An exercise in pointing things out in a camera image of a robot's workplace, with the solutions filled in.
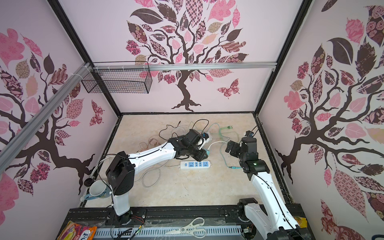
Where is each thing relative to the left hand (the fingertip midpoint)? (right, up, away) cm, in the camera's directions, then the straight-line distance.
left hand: (203, 156), depth 84 cm
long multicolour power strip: (+3, +10, -6) cm, 12 cm away
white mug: (-56, -16, -6) cm, 59 cm away
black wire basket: (-51, +49, +11) cm, 72 cm away
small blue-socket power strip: (-5, -6, +6) cm, 10 cm away
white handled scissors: (-5, -32, -14) cm, 35 cm away
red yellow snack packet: (-61, -31, -16) cm, 71 cm away
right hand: (+18, +8, -3) cm, 20 cm away
